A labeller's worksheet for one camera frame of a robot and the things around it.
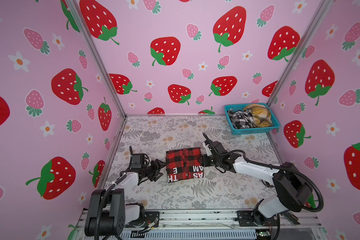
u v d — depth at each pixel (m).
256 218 0.65
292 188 0.45
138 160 0.72
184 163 0.89
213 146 0.67
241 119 1.05
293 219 0.73
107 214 0.41
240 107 1.18
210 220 0.75
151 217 0.75
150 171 0.78
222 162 0.67
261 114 1.07
